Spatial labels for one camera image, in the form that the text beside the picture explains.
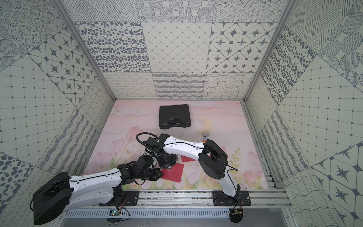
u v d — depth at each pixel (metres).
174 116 1.04
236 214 0.72
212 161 0.48
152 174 0.73
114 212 0.72
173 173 0.83
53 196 0.42
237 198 0.62
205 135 0.98
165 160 0.69
